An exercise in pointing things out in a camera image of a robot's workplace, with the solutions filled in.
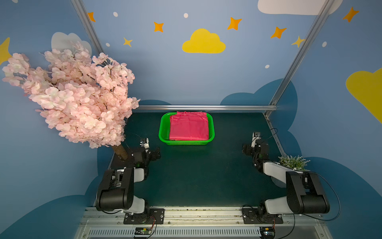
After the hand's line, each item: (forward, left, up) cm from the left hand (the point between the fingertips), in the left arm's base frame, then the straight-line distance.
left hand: (151, 146), depth 94 cm
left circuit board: (-44, -3, -7) cm, 45 cm away
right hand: (+3, -66, +2) cm, 66 cm away
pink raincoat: (+14, -24, +5) cm, 28 cm away
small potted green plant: (-14, -82, +10) cm, 84 cm away
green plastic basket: (+14, -5, -2) cm, 15 cm away
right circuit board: (-43, -65, -8) cm, 78 cm away
